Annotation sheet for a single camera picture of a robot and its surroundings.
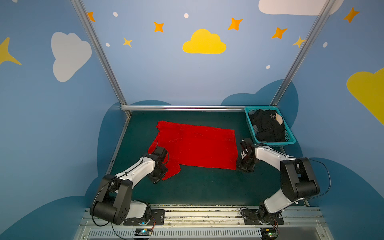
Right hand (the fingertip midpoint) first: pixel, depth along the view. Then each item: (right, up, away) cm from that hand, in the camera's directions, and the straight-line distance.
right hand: (240, 168), depth 91 cm
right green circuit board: (+8, -26, -20) cm, 34 cm away
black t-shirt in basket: (+20, +26, +8) cm, 34 cm away
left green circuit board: (-54, -26, -20) cm, 63 cm away
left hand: (-46, -4, -4) cm, 46 cm away
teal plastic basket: (+35, +18, +6) cm, 40 cm away
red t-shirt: (-32, +13, +10) cm, 36 cm away
